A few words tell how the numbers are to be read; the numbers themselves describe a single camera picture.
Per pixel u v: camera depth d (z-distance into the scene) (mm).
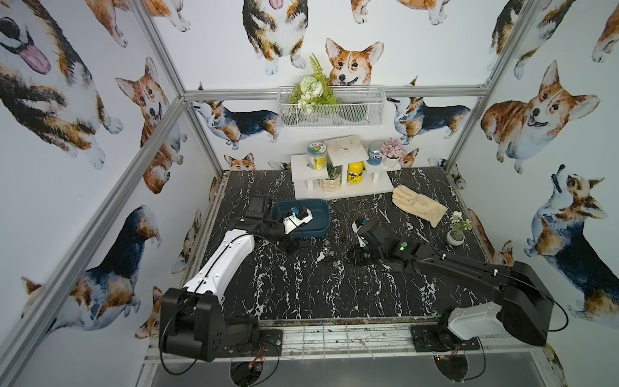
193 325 404
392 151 935
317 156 967
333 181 1070
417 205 1070
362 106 923
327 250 935
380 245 616
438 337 666
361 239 639
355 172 1091
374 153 977
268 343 736
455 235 926
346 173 1097
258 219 635
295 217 679
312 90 793
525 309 409
